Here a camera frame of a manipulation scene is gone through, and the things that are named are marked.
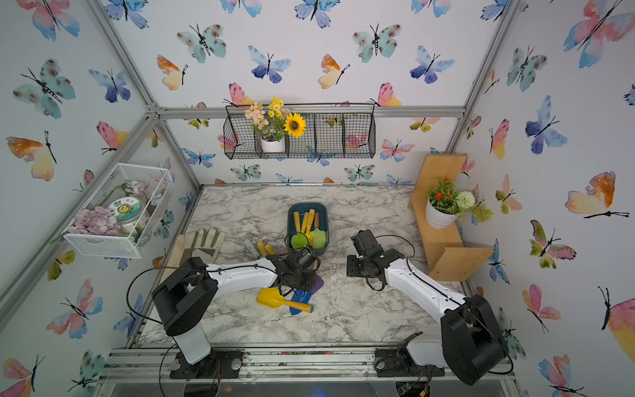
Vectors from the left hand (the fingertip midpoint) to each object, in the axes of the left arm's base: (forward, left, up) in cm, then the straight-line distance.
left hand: (316, 281), depth 89 cm
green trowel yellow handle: (+13, +19, +1) cm, 23 cm away
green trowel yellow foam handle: (+17, +7, +1) cm, 18 cm away
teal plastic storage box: (+33, +6, +2) cm, 33 cm away
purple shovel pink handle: (-1, -1, 0) cm, 1 cm away
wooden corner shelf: (+9, -46, +5) cm, 47 cm away
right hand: (+3, -14, +7) cm, 15 cm away
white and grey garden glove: (+16, +49, 0) cm, 52 cm away
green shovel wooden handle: (+19, -1, 0) cm, 19 cm away
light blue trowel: (+17, +27, 0) cm, 32 cm away
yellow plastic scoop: (-5, +15, -1) cm, 16 cm away
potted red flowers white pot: (+18, -45, +19) cm, 52 cm away
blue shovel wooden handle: (-5, +6, -1) cm, 7 cm away
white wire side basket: (+20, +50, +29) cm, 61 cm away
